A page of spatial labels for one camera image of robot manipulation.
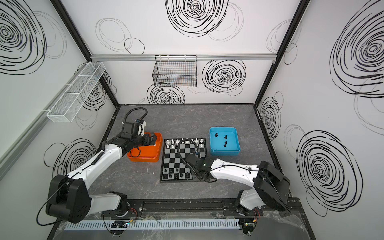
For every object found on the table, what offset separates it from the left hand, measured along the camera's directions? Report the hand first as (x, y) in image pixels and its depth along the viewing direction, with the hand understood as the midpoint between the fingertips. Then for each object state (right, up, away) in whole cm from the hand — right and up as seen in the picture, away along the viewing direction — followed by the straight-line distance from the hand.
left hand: (151, 137), depth 87 cm
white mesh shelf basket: (-38, +20, -11) cm, 44 cm away
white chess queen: (+19, 0, -13) cm, 23 cm away
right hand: (+25, -21, -5) cm, 34 cm away
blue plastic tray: (+45, -4, +12) cm, 47 cm away
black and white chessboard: (+13, -10, +7) cm, 18 cm away
